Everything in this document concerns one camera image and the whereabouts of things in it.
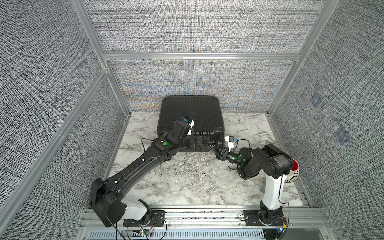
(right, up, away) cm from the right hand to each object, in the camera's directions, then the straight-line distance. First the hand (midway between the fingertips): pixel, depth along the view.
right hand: (212, 145), depth 88 cm
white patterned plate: (+45, -18, -2) cm, 49 cm away
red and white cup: (+44, -10, -6) cm, 46 cm away
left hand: (-9, +5, -12) cm, 16 cm away
